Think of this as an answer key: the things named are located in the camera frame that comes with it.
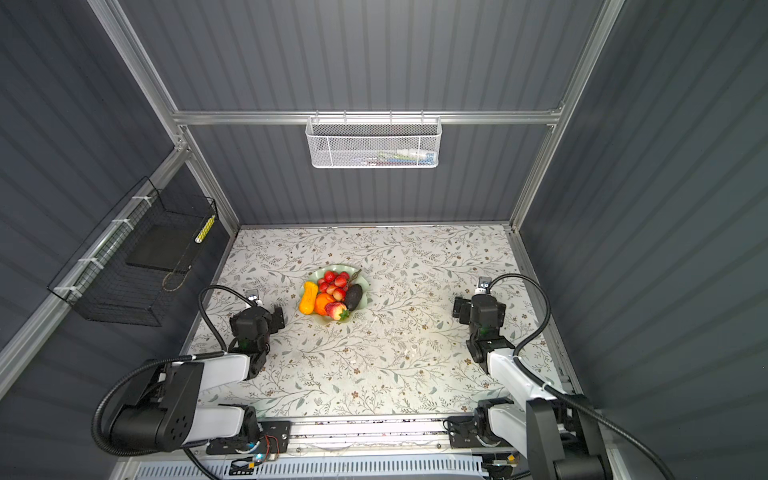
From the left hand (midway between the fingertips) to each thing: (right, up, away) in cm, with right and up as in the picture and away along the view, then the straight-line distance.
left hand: (257, 311), depth 90 cm
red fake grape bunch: (+24, +8, +2) cm, 25 cm away
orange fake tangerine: (+19, +3, +1) cm, 20 cm away
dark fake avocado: (+30, +5, +2) cm, 30 cm away
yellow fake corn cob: (+16, +4, -1) cm, 17 cm away
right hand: (+68, +4, -2) cm, 68 cm away
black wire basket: (-23, +13, -19) cm, 33 cm away
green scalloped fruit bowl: (+30, +10, +5) cm, 32 cm away
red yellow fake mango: (+25, +1, -4) cm, 26 cm away
